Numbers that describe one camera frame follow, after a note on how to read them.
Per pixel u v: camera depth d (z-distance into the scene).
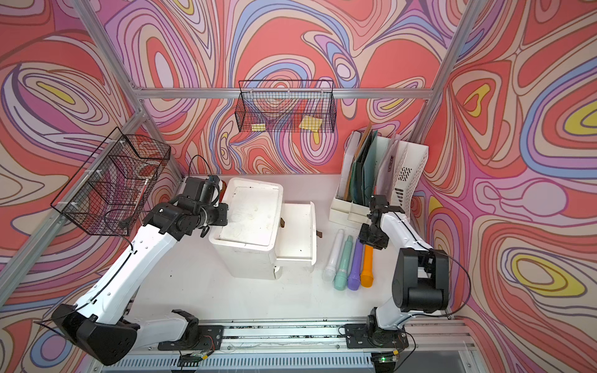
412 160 0.98
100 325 0.38
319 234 0.85
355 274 0.84
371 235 0.75
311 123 0.91
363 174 0.86
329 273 0.84
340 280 0.82
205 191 0.55
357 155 0.89
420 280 0.45
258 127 0.82
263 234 0.72
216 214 0.65
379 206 0.73
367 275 0.84
